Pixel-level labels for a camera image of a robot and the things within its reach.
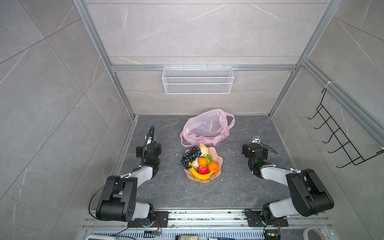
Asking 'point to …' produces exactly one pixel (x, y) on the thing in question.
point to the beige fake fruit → (204, 149)
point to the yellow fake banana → (200, 177)
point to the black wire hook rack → (333, 132)
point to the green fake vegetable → (209, 159)
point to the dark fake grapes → (189, 157)
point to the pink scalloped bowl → (218, 159)
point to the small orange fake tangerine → (202, 161)
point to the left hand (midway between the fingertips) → (145, 142)
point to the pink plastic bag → (210, 128)
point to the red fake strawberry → (203, 169)
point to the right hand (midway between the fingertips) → (254, 144)
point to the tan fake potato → (195, 163)
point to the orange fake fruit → (213, 166)
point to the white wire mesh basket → (198, 80)
